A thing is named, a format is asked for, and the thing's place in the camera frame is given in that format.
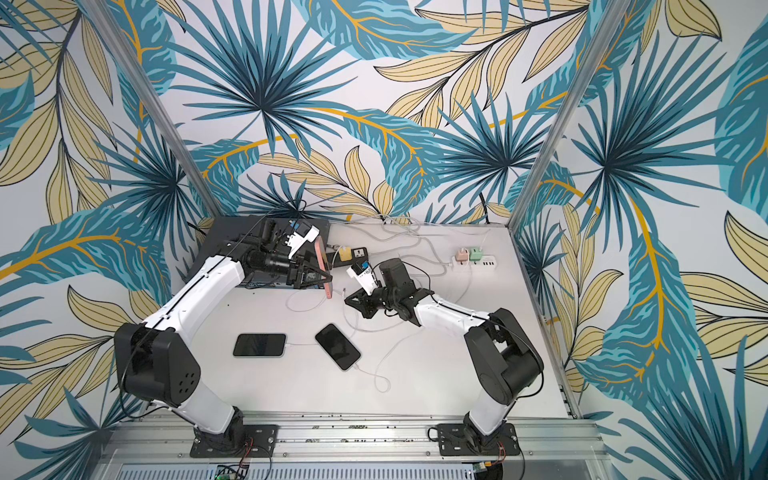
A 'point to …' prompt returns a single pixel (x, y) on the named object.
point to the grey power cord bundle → (391, 227)
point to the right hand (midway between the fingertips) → (329, 316)
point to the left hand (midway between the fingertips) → (327, 274)
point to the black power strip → (359, 254)
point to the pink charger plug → (462, 256)
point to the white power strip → (486, 263)
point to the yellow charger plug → (345, 255)
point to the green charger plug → (475, 255)
